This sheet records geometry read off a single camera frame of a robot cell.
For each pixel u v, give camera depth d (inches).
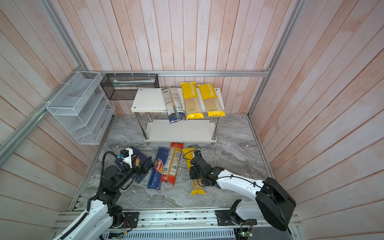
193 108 28.8
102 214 21.8
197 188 30.0
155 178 32.9
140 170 27.6
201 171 25.1
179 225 28.8
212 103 29.5
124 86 40.6
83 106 28.9
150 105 30.6
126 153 25.9
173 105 29.3
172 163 35.6
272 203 16.4
